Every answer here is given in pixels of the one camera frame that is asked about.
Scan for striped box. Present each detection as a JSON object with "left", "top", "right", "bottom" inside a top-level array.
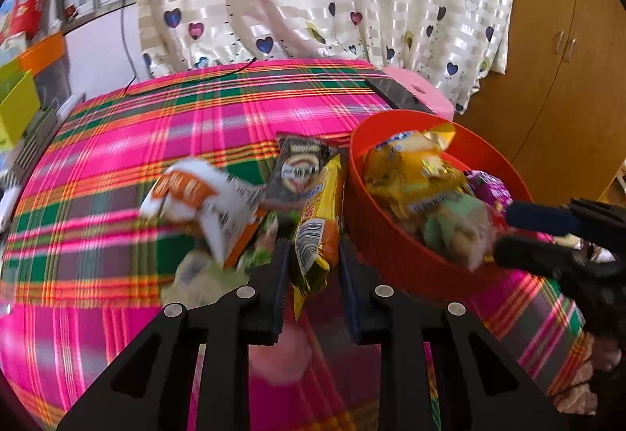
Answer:
[{"left": 10, "top": 107, "right": 64, "bottom": 177}]

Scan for pink plastic stool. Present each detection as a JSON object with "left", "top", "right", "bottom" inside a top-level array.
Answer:
[{"left": 383, "top": 65, "right": 455, "bottom": 121}]

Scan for white orange snack packet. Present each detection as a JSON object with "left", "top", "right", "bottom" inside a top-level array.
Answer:
[{"left": 141, "top": 157, "right": 269, "bottom": 268}]

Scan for beige cloth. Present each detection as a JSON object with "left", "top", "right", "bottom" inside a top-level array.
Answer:
[{"left": 552, "top": 333, "right": 626, "bottom": 417}]

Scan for lime green cardboard box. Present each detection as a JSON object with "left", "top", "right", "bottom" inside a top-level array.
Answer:
[{"left": 0, "top": 59, "right": 42, "bottom": 150}]

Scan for green snack packet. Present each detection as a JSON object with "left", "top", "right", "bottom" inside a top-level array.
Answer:
[{"left": 171, "top": 211, "right": 279, "bottom": 305}]

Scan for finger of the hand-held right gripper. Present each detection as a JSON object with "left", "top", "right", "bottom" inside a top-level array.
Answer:
[
  {"left": 494, "top": 236, "right": 602, "bottom": 280},
  {"left": 506, "top": 198, "right": 626, "bottom": 241}
]

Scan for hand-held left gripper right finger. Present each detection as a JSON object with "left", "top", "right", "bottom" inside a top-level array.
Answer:
[{"left": 339, "top": 235, "right": 570, "bottom": 431}]

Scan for dark brown snack packet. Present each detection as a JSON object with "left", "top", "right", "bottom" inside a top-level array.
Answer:
[{"left": 264, "top": 133, "right": 339, "bottom": 211}]

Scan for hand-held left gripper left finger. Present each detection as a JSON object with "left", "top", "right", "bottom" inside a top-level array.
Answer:
[{"left": 56, "top": 238, "right": 293, "bottom": 431}]

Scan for pink jelly cup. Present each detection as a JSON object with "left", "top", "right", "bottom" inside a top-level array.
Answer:
[{"left": 249, "top": 323, "right": 314, "bottom": 385}]

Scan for orange box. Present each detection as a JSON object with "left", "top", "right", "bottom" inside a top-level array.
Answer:
[{"left": 20, "top": 32, "right": 67, "bottom": 72}]

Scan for long yellow orange snack packet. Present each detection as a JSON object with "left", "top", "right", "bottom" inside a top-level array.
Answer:
[{"left": 288, "top": 152, "right": 343, "bottom": 321}]

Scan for purple snack packet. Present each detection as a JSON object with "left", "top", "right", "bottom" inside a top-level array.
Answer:
[{"left": 464, "top": 169, "right": 514, "bottom": 216}]

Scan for red round basket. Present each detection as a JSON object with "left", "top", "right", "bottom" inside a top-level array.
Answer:
[{"left": 348, "top": 110, "right": 536, "bottom": 305}]

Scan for yellow chip packet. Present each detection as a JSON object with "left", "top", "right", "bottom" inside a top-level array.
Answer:
[{"left": 364, "top": 130, "right": 458, "bottom": 197}]

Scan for black phone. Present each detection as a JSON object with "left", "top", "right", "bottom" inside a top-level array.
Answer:
[{"left": 364, "top": 76, "right": 436, "bottom": 115}]

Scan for wooden cabinet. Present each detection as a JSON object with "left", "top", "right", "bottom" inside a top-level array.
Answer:
[{"left": 455, "top": 0, "right": 626, "bottom": 207}]

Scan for yellow packets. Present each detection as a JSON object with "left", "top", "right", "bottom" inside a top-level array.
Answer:
[{"left": 406, "top": 196, "right": 504, "bottom": 271}]

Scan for black power cable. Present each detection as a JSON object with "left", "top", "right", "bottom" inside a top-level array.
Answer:
[{"left": 120, "top": 0, "right": 257, "bottom": 96}]

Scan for gold snack packet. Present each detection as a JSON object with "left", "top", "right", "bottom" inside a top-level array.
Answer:
[{"left": 386, "top": 167, "right": 470, "bottom": 221}]

